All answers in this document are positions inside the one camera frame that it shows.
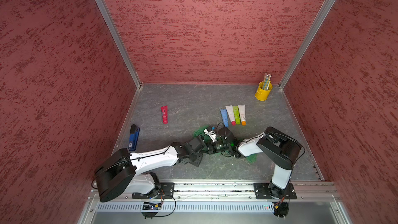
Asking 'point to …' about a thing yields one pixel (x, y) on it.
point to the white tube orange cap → (242, 112)
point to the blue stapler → (133, 137)
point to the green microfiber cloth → (200, 132)
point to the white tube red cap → (230, 112)
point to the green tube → (237, 114)
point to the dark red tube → (164, 110)
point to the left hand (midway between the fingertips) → (196, 160)
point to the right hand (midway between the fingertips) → (200, 153)
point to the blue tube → (225, 117)
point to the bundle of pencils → (266, 81)
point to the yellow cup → (261, 94)
